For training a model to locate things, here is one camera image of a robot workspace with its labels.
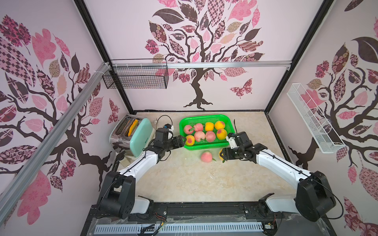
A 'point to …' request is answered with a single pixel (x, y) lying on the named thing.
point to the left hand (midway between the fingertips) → (181, 142)
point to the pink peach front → (186, 128)
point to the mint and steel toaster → (132, 135)
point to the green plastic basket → (229, 129)
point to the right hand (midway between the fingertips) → (225, 155)
